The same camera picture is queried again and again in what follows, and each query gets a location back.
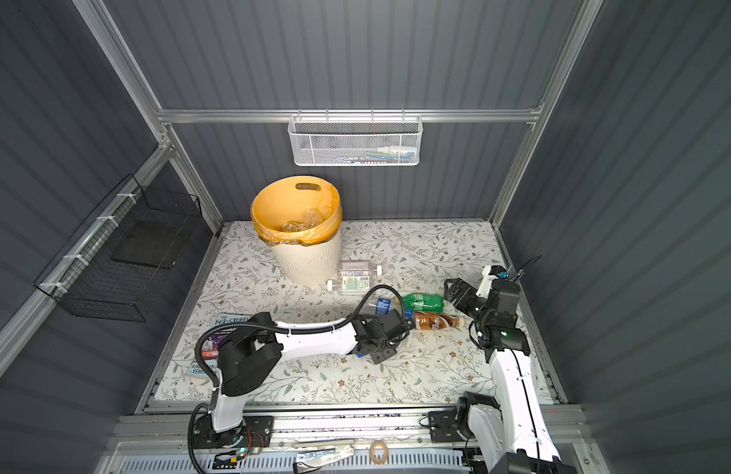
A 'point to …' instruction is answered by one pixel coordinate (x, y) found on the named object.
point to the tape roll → (375, 460)
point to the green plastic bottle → (431, 303)
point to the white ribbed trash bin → (311, 264)
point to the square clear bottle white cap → (358, 271)
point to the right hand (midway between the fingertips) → (464, 289)
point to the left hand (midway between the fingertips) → (388, 348)
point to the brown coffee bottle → (437, 321)
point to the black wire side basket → (115, 268)
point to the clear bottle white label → (354, 282)
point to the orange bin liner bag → (285, 199)
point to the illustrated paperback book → (209, 349)
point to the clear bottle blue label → (383, 306)
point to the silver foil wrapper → (308, 461)
